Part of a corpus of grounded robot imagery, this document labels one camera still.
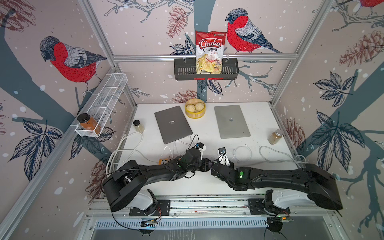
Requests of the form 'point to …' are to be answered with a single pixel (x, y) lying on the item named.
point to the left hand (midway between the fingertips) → (214, 162)
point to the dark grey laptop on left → (173, 124)
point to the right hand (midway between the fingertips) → (216, 163)
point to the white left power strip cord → (130, 155)
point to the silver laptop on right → (231, 122)
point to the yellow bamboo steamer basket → (197, 114)
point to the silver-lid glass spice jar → (275, 137)
